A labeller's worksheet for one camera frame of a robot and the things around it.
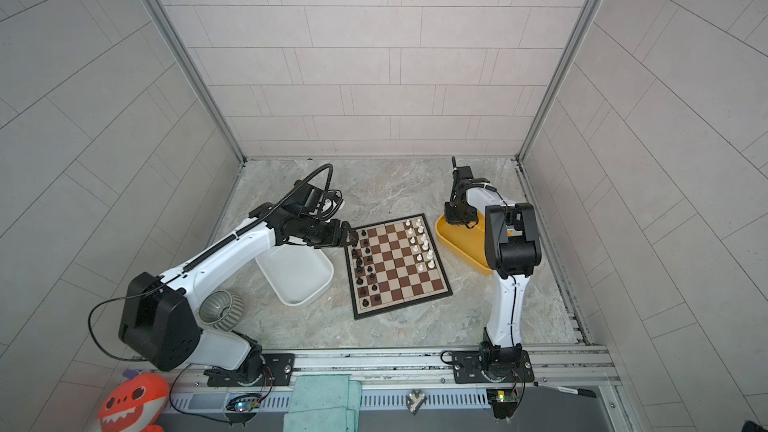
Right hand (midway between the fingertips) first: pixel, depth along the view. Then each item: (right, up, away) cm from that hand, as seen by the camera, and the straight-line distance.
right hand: (453, 217), depth 101 cm
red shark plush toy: (-72, -33, -42) cm, 90 cm away
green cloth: (-36, -38, -35) cm, 63 cm away
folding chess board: (-20, -12, -14) cm, 27 cm away
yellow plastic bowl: (+2, -6, -12) cm, 14 cm away
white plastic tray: (-49, -15, -15) cm, 53 cm away
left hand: (-30, -3, -23) cm, 38 cm away
